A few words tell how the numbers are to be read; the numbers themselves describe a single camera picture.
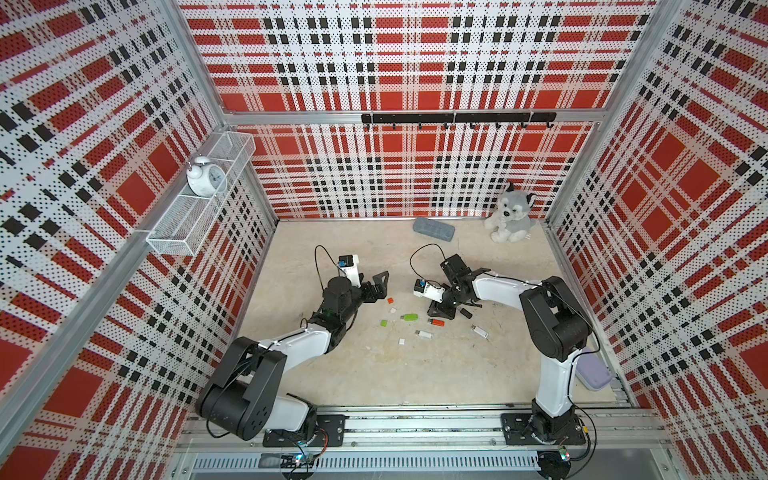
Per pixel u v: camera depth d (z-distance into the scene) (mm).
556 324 515
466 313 956
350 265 776
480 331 908
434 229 1147
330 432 739
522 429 734
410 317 940
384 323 932
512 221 1063
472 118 884
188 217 908
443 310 854
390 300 984
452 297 829
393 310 956
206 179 698
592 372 804
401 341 886
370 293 783
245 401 425
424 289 859
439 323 929
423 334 906
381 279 804
